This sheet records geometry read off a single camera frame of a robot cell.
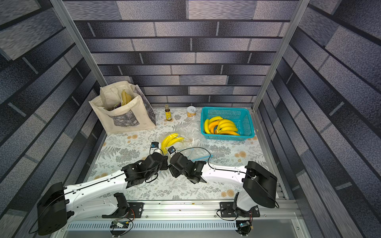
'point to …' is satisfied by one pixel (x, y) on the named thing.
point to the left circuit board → (117, 224)
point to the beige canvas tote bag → (134, 116)
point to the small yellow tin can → (191, 111)
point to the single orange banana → (211, 126)
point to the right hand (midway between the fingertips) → (172, 161)
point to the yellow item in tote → (125, 97)
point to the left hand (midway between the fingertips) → (169, 157)
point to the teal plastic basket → (241, 117)
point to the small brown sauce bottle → (167, 112)
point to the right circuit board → (244, 228)
